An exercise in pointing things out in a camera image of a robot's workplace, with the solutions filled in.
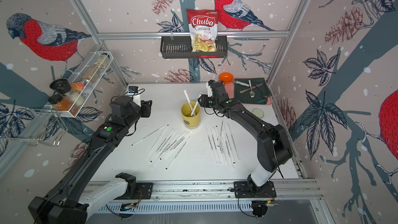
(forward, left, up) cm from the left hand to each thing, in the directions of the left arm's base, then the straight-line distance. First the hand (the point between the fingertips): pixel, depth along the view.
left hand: (150, 97), depth 75 cm
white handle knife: (+38, -56, -29) cm, 74 cm away
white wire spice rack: (+4, +31, +7) cm, 32 cm away
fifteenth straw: (+4, -20, -18) cm, 27 cm away
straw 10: (-13, -41, -29) cm, 52 cm away
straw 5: (-13, -11, -29) cm, 33 cm away
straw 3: (-15, -4, -29) cm, 33 cm away
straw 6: (-11, -30, -29) cm, 43 cm away
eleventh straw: (-10, -44, -29) cm, 54 cm away
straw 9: (-18, -39, -29) cm, 52 cm away
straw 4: (-15, -6, -29) cm, 33 cm away
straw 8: (-7, -34, -29) cm, 46 cm away
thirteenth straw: (-4, -37, -29) cm, 47 cm away
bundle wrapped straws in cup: (+10, -16, -9) cm, 21 cm away
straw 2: (-13, -2, -28) cm, 31 cm away
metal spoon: (+27, -62, -29) cm, 74 cm away
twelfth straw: (-14, -40, -29) cm, 51 cm away
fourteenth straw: (-17, -12, -29) cm, 35 cm away
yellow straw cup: (-3, -18, -19) cm, 26 cm away
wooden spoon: (+30, -61, -27) cm, 73 cm away
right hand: (+7, -24, -10) cm, 27 cm away
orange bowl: (+41, -44, -25) cm, 65 cm away
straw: (-10, +2, -29) cm, 30 cm away
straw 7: (-13, -33, -29) cm, 46 cm away
